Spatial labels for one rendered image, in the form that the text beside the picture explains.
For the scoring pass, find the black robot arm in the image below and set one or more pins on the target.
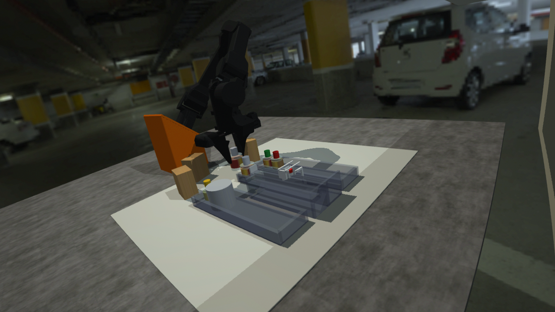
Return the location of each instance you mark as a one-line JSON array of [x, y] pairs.
[[229, 64]]

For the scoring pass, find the grey cylinder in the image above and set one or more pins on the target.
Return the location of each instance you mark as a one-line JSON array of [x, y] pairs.
[[221, 193]]

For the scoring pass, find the glass jar with red tomato label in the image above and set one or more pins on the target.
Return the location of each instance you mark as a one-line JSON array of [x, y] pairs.
[[236, 159], [245, 165]]

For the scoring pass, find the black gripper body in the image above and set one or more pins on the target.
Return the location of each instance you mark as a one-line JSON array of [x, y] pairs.
[[209, 139]]

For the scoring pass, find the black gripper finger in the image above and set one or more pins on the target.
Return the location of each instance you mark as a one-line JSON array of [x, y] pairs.
[[240, 142], [223, 148]]

